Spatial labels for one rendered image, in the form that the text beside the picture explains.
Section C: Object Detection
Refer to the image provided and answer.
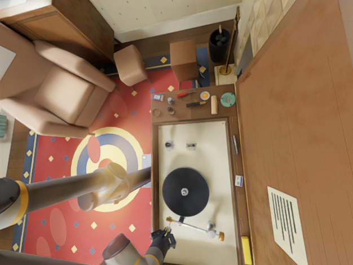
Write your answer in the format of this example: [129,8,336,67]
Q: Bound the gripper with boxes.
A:
[150,226,177,250]

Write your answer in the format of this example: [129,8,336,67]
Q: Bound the silver tone arm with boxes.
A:
[166,217,225,242]

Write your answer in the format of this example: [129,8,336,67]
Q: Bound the black turntable platter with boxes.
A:
[161,167,210,218]

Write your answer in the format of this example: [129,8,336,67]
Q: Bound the yellow box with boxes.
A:
[241,236,253,265]

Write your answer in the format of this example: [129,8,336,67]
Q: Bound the white paper with black lines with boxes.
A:
[267,185,308,265]

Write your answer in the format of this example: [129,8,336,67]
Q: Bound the red patterned rug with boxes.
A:
[11,46,210,265]

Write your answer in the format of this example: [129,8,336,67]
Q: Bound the green round disc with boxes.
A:
[220,92,236,108]

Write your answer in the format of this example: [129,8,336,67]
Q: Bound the beige armchair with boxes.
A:
[0,21,117,139]

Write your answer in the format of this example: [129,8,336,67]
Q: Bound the beige footstool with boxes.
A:
[113,44,153,91]

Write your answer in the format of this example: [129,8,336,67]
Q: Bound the brown wooden speaker box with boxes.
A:
[169,38,200,90]

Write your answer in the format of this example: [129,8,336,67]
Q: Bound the white side cabinet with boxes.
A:
[0,108,16,178]

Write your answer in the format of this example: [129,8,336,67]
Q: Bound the large brown wooden panel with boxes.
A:
[235,0,353,265]

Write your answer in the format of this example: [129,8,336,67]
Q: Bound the green ribbed object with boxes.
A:
[0,114,8,139]

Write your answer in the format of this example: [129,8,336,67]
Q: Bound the black round bin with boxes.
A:
[208,24,231,64]

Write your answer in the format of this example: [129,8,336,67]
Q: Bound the brass floor lamp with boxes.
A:
[219,6,241,76]

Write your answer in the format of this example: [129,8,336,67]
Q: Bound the brown wooden cupboard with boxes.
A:
[0,0,116,70]

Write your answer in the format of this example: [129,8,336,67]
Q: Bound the cream tiled fireplace surround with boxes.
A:
[235,0,297,81]

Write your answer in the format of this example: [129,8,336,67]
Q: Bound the white sheet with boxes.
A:
[0,45,17,84]

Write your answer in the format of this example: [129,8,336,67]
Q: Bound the cream record deck body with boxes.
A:
[152,117,241,265]

